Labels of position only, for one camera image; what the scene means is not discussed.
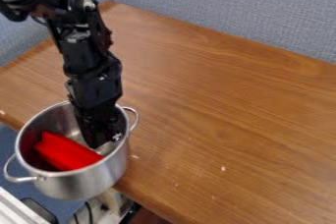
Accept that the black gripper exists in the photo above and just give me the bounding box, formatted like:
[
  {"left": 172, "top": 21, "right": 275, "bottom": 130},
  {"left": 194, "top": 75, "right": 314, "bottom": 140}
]
[{"left": 64, "top": 59, "right": 127, "bottom": 149}]

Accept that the red block object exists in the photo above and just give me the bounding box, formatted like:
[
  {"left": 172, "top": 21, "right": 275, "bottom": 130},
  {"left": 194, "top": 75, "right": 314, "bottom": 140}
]
[{"left": 35, "top": 132, "right": 104, "bottom": 171}]

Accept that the silver metal pot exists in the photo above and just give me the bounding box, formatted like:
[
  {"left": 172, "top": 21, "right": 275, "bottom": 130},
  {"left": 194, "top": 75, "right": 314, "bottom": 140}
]
[{"left": 3, "top": 101, "right": 139, "bottom": 200}]

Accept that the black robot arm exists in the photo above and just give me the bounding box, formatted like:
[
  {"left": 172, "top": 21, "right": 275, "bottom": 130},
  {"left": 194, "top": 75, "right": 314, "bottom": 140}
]
[{"left": 0, "top": 0, "right": 123, "bottom": 148}]

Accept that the white ribbed panel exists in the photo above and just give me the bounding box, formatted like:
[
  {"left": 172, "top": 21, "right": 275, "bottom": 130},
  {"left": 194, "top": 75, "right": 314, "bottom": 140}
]
[{"left": 0, "top": 187, "right": 50, "bottom": 224}]

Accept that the black bracket under table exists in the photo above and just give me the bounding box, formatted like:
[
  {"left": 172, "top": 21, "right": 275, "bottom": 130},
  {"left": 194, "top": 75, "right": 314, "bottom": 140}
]
[{"left": 120, "top": 202, "right": 142, "bottom": 224}]

